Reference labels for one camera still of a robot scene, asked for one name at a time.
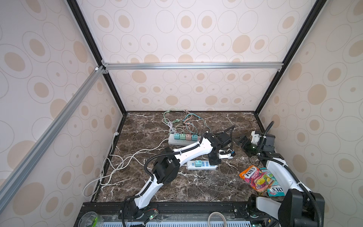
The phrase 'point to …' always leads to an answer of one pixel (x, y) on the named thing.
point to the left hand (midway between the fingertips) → (219, 159)
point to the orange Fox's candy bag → (258, 180)
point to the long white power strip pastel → (172, 141)
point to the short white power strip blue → (205, 165)
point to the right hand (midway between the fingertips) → (238, 141)
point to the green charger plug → (182, 136)
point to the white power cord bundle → (113, 163)
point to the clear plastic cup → (91, 219)
